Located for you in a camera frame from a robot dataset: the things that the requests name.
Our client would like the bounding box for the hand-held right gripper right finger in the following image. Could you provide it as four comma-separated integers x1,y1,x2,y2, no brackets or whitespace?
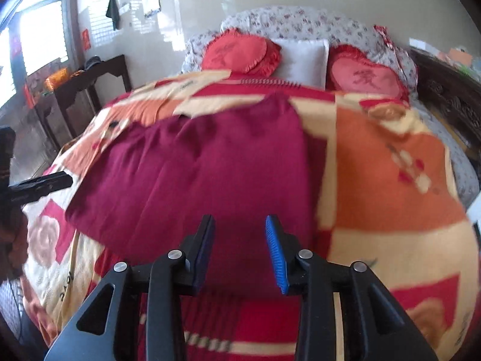
265,215,440,361

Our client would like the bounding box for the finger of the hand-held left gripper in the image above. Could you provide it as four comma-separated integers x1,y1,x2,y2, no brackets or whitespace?
8,171,73,206

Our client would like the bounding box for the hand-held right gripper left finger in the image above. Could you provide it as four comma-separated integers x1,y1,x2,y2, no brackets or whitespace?
44,214,217,361

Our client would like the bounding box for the maroon knit sweater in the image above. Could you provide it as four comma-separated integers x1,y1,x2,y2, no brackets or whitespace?
65,93,321,298

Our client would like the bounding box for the person's left hand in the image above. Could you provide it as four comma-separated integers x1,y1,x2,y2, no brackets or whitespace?
0,212,30,279

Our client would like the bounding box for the dark wooden side table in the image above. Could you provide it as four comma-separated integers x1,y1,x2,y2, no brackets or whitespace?
33,54,133,145

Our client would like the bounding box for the orange basket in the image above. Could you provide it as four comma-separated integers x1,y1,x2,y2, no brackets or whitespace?
44,67,71,91

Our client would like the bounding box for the window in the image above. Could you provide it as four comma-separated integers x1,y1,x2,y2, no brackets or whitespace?
0,0,71,111

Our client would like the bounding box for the red orange printed blanket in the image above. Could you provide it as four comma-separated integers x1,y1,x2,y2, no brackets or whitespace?
20,69,481,361

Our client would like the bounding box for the dark hanging cloth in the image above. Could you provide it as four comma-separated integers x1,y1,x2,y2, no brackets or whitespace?
106,0,122,31

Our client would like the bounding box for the white pillow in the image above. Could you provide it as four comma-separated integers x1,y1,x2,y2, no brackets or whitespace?
271,38,330,91

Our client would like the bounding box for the red heart pillow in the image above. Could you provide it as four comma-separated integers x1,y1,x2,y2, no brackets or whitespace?
201,27,282,75
326,44,411,103

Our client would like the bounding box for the floral bed sheet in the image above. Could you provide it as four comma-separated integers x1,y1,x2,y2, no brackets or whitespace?
408,96,481,205

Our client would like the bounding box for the floral padded headboard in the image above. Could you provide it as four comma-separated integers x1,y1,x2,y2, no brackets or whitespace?
181,5,399,83

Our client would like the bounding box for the floral pillow with red ruffle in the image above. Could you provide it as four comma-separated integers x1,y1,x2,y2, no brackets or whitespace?
373,24,419,93

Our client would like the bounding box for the dark carved wooden cabinet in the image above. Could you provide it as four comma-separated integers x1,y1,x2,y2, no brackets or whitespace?
407,47,481,149

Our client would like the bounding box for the orange box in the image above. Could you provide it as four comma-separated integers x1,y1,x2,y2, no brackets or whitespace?
448,47,473,65

